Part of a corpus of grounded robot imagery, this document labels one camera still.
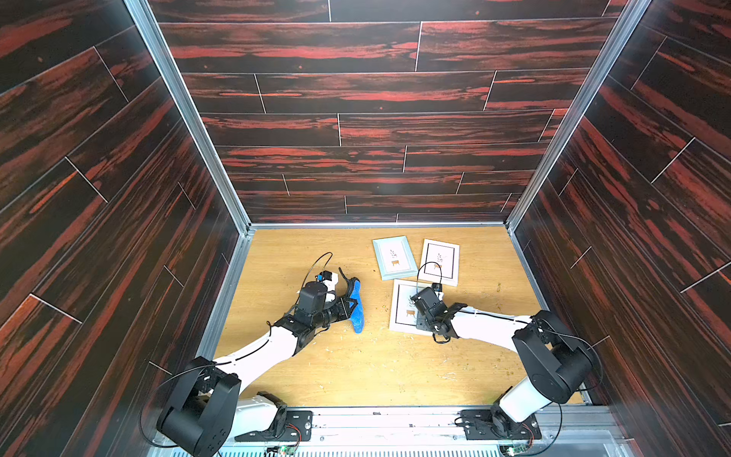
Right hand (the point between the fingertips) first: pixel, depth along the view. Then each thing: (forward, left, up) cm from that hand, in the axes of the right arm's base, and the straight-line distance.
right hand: (431, 315), depth 94 cm
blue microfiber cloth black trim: (-7, +24, +11) cm, 27 cm away
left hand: (-3, +24, +12) cm, 27 cm away
